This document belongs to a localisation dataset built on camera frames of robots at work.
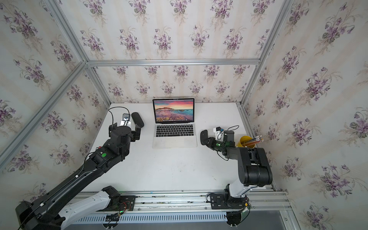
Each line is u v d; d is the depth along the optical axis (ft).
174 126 3.42
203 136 3.04
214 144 2.70
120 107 2.05
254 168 1.49
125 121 1.92
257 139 2.59
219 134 2.73
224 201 2.39
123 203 2.38
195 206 2.40
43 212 1.24
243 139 2.85
